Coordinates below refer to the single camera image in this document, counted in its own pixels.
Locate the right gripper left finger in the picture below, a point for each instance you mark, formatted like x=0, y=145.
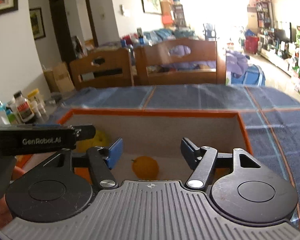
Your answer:
x=64, y=184

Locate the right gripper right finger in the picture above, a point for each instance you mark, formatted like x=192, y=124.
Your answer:
x=238, y=184

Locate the yellow-green pear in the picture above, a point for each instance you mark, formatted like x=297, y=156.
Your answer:
x=101, y=139

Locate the large orange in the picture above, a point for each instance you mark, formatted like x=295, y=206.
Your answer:
x=145, y=168

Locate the person's right hand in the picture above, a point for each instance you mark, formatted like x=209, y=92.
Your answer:
x=5, y=214

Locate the brown supplement bottle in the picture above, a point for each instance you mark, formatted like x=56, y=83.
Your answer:
x=24, y=109

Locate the blue plaid tablecloth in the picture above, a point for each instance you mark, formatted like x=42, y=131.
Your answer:
x=271, y=117

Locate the cardboard box on floor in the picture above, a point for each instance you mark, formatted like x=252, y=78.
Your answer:
x=58, y=79

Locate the orange cardboard box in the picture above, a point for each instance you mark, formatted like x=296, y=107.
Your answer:
x=158, y=134

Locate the left wooden chair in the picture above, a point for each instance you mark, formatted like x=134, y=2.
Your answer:
x=103, y=69

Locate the wooden chair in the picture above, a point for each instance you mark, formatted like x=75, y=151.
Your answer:
x=183, y=50
x=103, y=69

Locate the red basket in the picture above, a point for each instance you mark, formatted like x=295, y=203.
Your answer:
x=251, y=44

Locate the right wooden chair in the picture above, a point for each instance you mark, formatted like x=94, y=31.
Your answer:
x=183, y=50

